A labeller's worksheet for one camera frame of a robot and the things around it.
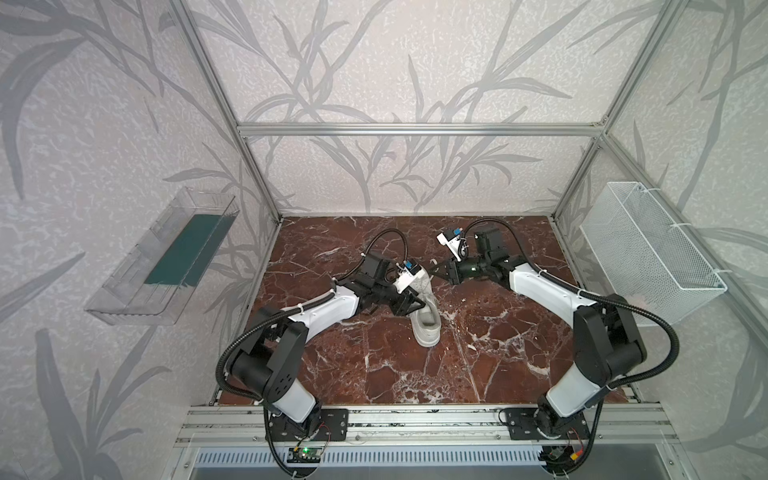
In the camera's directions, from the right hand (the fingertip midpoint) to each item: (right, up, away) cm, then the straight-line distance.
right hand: (433, 261), depth 85 cm
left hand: (-3, -8, 0) cm, 9 cm away
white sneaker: (-3, -17, -4) cm, 18 cm away
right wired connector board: (+31, -48, -12) cm, 58 cm away
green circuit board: (-33, -46, -14) cm, 58 cm away
